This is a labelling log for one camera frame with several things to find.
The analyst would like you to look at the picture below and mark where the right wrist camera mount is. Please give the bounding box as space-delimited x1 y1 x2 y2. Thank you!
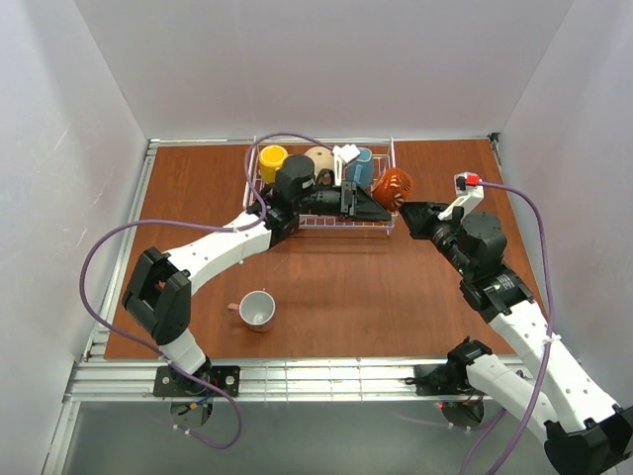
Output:
438 172 485 222

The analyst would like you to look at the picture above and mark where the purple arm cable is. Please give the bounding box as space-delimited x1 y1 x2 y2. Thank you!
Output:
395 180 558 475
78 132 327 449

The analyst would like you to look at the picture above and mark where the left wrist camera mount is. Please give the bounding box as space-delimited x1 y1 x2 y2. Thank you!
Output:
332 143 360 186

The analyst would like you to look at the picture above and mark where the aluminium left frame rail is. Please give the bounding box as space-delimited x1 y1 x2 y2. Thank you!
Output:
80 139 161 362

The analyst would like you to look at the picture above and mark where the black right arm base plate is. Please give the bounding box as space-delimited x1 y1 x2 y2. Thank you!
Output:
404 363 482 396

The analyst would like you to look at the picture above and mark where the grey mug blue handle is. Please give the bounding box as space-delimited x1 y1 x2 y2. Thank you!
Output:
345 147 374 189

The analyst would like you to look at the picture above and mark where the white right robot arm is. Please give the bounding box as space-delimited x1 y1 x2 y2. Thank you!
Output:
401 202 632 474

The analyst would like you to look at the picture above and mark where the yellow cup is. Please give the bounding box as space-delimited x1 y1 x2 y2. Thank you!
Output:
258 144 289 184

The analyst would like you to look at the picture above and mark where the black mug orange handle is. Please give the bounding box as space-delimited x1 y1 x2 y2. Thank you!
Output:
372 168 413 213

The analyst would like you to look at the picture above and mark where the beige round ceramic mug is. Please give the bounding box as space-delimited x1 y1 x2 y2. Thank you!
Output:
304 145 334 177

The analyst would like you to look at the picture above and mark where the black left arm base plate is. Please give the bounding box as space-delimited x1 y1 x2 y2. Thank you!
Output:
151 364 242 398

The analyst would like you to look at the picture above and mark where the white mug pink handle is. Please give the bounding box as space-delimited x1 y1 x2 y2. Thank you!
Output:
227 290 276 333

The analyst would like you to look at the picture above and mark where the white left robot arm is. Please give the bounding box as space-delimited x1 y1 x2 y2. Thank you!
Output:
122 154 391 395

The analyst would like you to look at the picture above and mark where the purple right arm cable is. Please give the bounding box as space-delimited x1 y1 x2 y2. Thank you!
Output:
395 180 558 475

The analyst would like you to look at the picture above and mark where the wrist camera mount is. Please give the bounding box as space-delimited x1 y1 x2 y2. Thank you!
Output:
332 143 360 186
438 172 485 222

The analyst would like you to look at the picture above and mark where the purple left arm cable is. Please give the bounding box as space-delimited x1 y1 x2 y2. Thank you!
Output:
78 132 327 449

